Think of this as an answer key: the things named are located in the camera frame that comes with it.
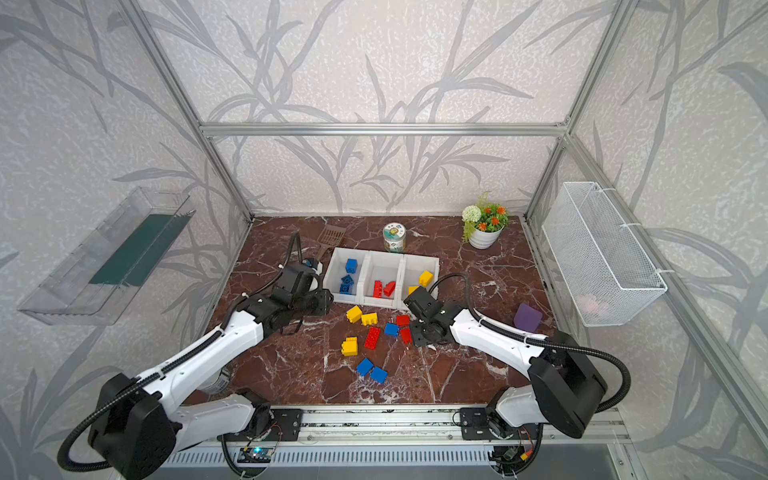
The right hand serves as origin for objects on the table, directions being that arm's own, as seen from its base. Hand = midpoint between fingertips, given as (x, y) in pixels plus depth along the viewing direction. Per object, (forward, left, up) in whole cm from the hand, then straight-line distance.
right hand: (421, 324), depth 86 cm
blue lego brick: (0, +9, -4) cm, 9 cm away
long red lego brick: (-3, +14, -3) cm, 15 cm away
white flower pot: (+31, -24, +1) cm, 40 cm away
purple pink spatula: (+4, -33, -4) cm, 34 cm away
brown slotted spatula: (+39, +33, -6) cm, 51 cm away
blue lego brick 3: (-13, +12, -4) cm, 18 cm away
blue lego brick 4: (+17, +24, -3) cm, 29 cm away
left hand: (+7, +25, +9) cm, 28 cm away
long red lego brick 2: (+13, +14, -2) cm, 19 cm away
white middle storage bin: (+22, +12, -3) cm, 25 cm away
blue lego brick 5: (-11, +16, -4) cm, 20 cm away
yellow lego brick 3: (+13, +3, -2) cm, 13 cm away
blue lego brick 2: (+23, +23, -3) cm, 33 cm away
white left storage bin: (+22, +28, -3) cm, 36 cm away
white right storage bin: (+22, +2, -3) cm, 22 cm away
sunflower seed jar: (+32, +8, +2) cm, 33 cm away
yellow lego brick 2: (+3, +16, -3) cm, 16 cm away
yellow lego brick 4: (-5, +21, -3) cm, 21 cm away
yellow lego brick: (+17, -2, -3) cm, 18 cm away
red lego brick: (+14, +10, -3) cm, 17 cm away
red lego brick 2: (+4, +5, -5) cm, 9 cm away
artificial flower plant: (+35, -23, +8) cm, 43 cm away
